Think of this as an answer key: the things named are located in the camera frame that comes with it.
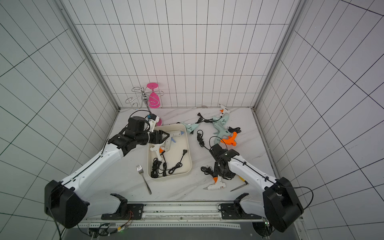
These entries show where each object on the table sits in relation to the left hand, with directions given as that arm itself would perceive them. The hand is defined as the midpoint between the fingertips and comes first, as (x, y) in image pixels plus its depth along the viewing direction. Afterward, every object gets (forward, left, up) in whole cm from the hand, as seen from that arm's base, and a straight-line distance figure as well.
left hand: (164, 138), depth 79 cm
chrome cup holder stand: (+24, +13, +7) cm, 28 cm away
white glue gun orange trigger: (-19, -30, -17) cm, 39 cm away
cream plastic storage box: (-3, -3, -17) cm, 18 cm away
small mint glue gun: (+19, -13, -16) cm, 28 cm away
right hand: (-13, -30, -17) cm, 36 cm away
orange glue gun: (+9, -41, -17) cm, 45 cm away
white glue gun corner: (+38, -42, -19) cm, 60 cm away
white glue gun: (+1, +5, -14) cm, 15 cm away
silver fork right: (-18, -46, -19) cm, 52 cm away
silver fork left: (-9, +16, -19) cm, 27 cm away
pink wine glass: (+20, +7, +8) cm, 23 cm away
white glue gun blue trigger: (-2, -3, +3) cm, 5 cm away
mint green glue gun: (+25, -35, -19) cm, 47 cm away
